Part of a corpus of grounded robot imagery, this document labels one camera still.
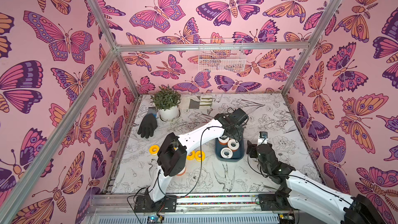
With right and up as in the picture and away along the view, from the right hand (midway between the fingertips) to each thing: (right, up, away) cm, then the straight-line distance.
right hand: (252, 142), depth 84 cm
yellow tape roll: (-29, -7, +5) cm, 30 cm away
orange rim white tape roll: (-38, -15, -3) cm, 41 cm away
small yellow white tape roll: (-33, -8, +3) cm, 35 cm away
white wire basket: (-15, +51, +11) cm, 54 cm away
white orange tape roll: (-9, -3, +8) cm, 12 cm away
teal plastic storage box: (-7, -8, +2) cm, 11 cm away
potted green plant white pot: (-48, +23, +6) cm, 53 cm away
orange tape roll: (-15, -3, +8) cm, 17 cm away
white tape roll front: (-13, -7, +5) cm, 16 cm away
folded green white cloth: (-32, +23, +30) cm, 50 cm away
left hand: (-8, +5, 0) cm, 9 cm away
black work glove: (-62, +8, +18) cm, 65 cm away
